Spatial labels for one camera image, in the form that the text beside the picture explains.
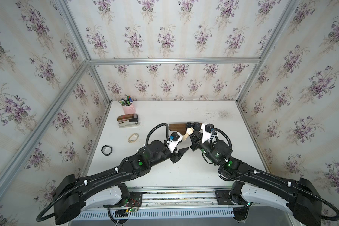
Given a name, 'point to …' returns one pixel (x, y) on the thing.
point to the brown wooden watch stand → (180, 128)
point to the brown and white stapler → (128, 120)
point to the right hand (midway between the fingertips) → (191, 130)
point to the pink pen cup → (130, 109)
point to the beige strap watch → (189, 132)
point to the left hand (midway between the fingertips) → (185, 144)
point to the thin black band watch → (105, 146)
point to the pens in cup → (126, 103)
